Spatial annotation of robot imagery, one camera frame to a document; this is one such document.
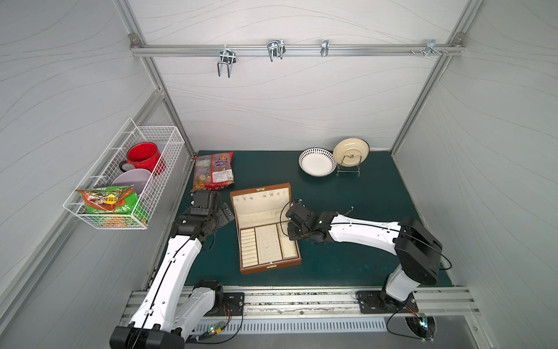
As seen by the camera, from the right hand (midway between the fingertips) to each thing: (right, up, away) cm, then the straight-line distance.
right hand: (289, 229), depth 85 cm
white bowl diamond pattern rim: (+16, +28, +30) cm, 44 cm away
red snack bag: (-38, +23, +22) cm, 50 cm away
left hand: (-26, +6, -7) cm, 28 cm away
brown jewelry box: (-11, -5, -3) cm, 12 cm away
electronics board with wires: (-24, -28, -16) cm, 40 cm away
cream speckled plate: (+30, +32, +16) cm, 47 cm away
